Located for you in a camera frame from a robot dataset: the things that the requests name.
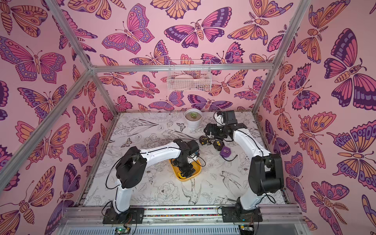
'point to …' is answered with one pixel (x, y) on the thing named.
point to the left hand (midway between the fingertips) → (187, 171)
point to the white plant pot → (193, 116)
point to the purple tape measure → (225, 152)
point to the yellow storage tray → (196, 165)
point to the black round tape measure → (218, 145)
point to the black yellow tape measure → (203, 140)
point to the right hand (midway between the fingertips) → (207, 131)
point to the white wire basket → (189, 81)
